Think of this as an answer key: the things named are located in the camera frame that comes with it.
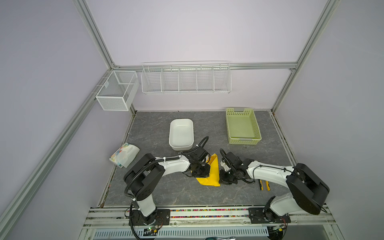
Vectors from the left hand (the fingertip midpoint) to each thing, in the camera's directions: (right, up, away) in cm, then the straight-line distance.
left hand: (209, 177), depth 85 cm
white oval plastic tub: (-18, +22, +20) cm, 35 cm away
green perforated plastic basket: (+27, +28, +24) cm, 46 cm away
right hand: (+6, -3, -1) cm, 6 cm away
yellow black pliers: (+33, -3, -3) cm, 33 cm away
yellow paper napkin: (+3, -1, +1) cm, 4 cm away
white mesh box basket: (-62, +54, +17) cm, 84 cm away
